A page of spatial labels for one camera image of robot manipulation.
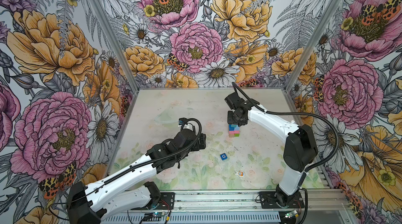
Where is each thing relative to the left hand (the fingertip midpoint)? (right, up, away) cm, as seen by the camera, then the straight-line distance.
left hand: (196, 141), depth 76 cm
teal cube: (+21, +5, +15) cm, 26 cm away
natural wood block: (+20, -1, +19) cm, 28 cm away
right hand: (+21, +6, +12) cm, 25 cm away
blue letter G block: (+14, -11, +11) cm, 21 cm away
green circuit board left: (-17, -31, -5) cm, 36 cm away
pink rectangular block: (+22, +1, +18) cm, 28 cm away
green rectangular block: (+23, 0, +19) cm, 30 cm away
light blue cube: (+24, +3, +20) cm, 31 cm away
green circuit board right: (+43, -32, -5) cm, 54 cm away
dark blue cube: (+20, +3, +17) cm, 26 cm away
